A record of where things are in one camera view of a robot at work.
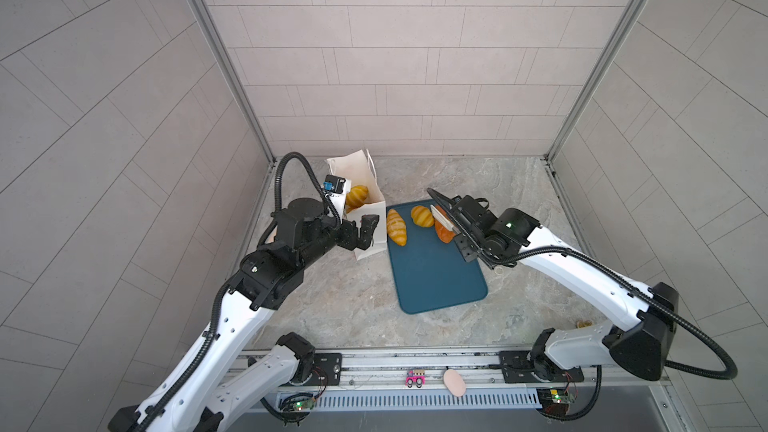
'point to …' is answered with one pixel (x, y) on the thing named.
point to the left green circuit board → (301, 404)
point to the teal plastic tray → (431, 274)
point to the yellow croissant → (396, 227)
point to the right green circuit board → (560, 396)
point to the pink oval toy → (454, 382)
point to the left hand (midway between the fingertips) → (368, 210)
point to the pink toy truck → (416, 378)
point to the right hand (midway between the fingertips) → (465, 244)
